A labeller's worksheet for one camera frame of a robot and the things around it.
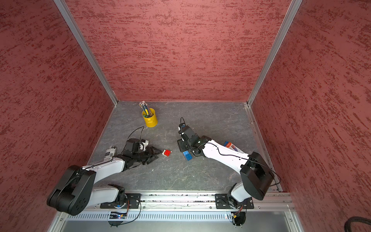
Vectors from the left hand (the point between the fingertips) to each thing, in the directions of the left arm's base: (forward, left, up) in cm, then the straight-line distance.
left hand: (160, 156), depth 87 cm
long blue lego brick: (0, -17, +1) cm, 17 cm away
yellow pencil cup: (+24, +10, +3) cm, 26 cm away
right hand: (+4, -14, +7) cm, 16 cm away
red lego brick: (+2, -4, 0) cm, 5 cm away
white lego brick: (+3, -2, -1) cm, 3 cm away
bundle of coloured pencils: (+30, +13, +11) cm, 34 cm away
